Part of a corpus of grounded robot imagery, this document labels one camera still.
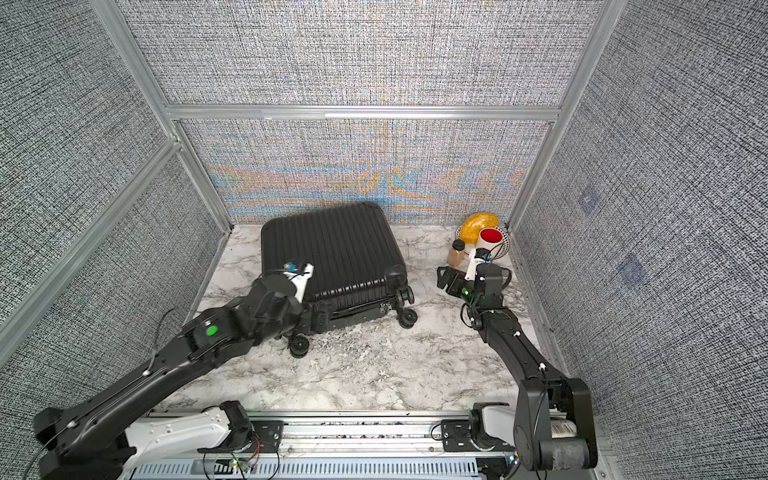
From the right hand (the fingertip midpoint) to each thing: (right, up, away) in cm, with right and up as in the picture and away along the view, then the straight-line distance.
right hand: (450, 264), depth 86 cm
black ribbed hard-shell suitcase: (-26, -1, -5) cm, 27 cm away
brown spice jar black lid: (+6, +3, +18) cm, 19 cm away
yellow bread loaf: (+14, +14, +25) cm, 32 cm away
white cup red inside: (+17, +8, +19) cm, 27 cm away
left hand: (-33, -8, -17) cm, 38 cm away
